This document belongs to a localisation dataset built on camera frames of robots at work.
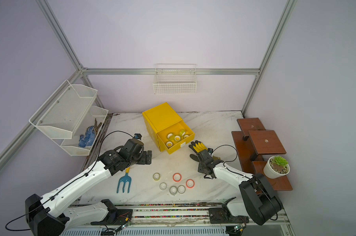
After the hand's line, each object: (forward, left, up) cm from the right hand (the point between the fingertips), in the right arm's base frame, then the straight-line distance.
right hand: (205, 168), depth 91 cm
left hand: (0, +36, +17) cm, 40 cm away
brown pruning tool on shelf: (+22, +70, +16) cm, 75 cm away
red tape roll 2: (-9, +10, +1) cm, 14 cm away
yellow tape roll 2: (+13, +21, +18) cm, 31 cm away
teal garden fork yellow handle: (-6, +49, +1) cm, 50 cm away
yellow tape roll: (-5, +30, +2) cm, 31 cm away
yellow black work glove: (-2, +5, +24) cm, 24 cm away
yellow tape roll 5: (+8, +22, +16) cm, 28 cm away
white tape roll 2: (-13, +20, +1) cm, 24 cm away
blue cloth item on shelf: (+13, +72, +15) cm, 75 cm away
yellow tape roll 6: (+13, +12, +17) cm, 25 cm away
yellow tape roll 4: (+14, +14, +19) cm, 27 cm away
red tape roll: (-6, +18, +1) cm, 19 cm away
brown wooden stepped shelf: (+5, -24, +20) cm, 32 cm away
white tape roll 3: (-12, +15, 0) cm, 19 cm away
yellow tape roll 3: (+12, +17, +17) cm, 27 cm away
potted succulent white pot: (-10, -29, +23) cm, 39 cm away
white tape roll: (-10, +26, +1) cm, 28 cm away
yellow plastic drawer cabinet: (+15, +24, +24) cm, 37 cm away
